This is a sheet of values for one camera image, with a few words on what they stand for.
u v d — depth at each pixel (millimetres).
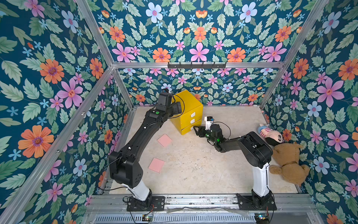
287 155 821
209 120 869
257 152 544
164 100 608
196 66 930
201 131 865
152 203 730
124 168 432
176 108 736
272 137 901
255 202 650
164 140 990
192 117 906
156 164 883
